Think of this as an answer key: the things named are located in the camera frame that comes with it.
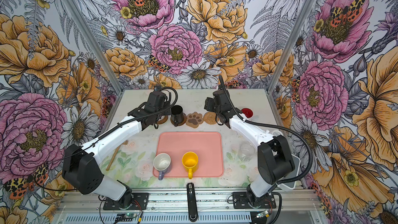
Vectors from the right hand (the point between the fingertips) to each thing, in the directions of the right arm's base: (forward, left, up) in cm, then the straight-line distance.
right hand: (210, 105), depth 89 cm
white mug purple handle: (-25, +27, -16) cm, 40 cm away
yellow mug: (-23, +12, -18) cm, 32 cm away
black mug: (+1, +20, -9) cm, 22 cm away
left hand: (-3, +25, +2) cm, 25 cm away
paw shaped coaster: (+4, +10, -19) cm, 22 cm away
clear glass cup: (-19, -20, -18) cm, 33 cm away
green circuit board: (-48, +43, -21) cm, 68 cm away
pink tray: (-15, +1, -19) cm, 24 cm away
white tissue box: (-39, -34, -13) cm, 54 cm away
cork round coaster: (+5, 0, -18) cm, 19 cm away
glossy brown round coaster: (+3, +16, -18) cm, 25 cm away
